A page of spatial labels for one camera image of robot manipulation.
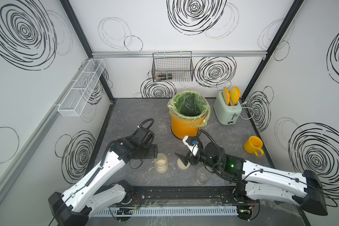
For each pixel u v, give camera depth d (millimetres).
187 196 748
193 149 592
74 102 727
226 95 941
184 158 595
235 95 955
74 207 373
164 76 870
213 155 503
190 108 960
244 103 1196
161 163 822
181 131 800
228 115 941
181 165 826
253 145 840
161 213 694
